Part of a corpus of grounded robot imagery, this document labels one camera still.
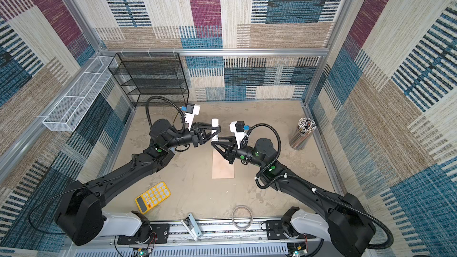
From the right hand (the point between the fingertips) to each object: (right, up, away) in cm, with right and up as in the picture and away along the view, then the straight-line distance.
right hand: (212, 145), depth 67 cm
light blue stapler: (-9, -34, +6) cm, 36 cm away
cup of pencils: (+42, +6, +18) cm, 46 cm away
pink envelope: (+2, -15, +24) cm, 28 cm away
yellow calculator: (-29, -26, +14) cm, 41 cm away
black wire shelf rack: (-44, +36, +40) cm, 70 cm away
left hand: (+3, +6, -3) cm, 7 cm away
